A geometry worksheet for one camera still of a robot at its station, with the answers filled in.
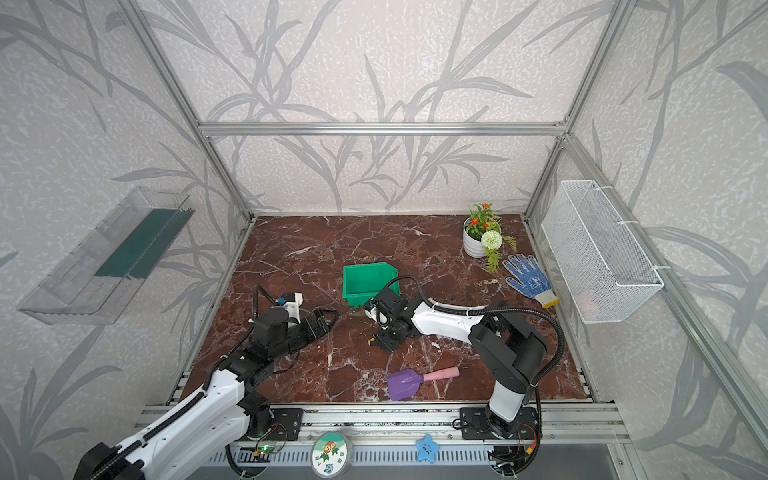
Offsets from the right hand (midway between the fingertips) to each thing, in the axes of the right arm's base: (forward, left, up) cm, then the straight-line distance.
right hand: (387, 329), depth 89 cm
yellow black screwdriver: (-4, +4, +1) cm, 6 cm away
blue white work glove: (+18, -50, -2) cm, 53 cm away
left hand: (+1, +14, +10) cm, 17 cm away
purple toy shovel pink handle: (-15, -6, 0) cm, 16 cm away
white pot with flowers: (+27, -31, +11) cm, 43 cm away
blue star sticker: (-30, -11, +1) cm, 32 cm away
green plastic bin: (+18, +10, -2) cm, 20 cm away
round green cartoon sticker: (-31, +10, +8) cm, 34 cm away
